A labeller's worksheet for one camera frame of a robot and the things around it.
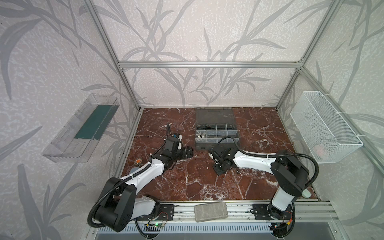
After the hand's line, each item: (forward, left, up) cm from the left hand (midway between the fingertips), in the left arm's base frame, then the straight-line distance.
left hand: (189, 146), depth 88 cm
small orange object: (-6, +32, -10) cm, 34 cm away
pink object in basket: (-9, -67, +12) cm, 69 cm away
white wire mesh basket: (-8, -61, +26) cm, 67 cm away
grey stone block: (-33, -12, -5) cm, 35 cm away
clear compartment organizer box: (+21, -15, -6) cm, 26 cm away
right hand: (-8, -17, -8) cm, 20 cm away
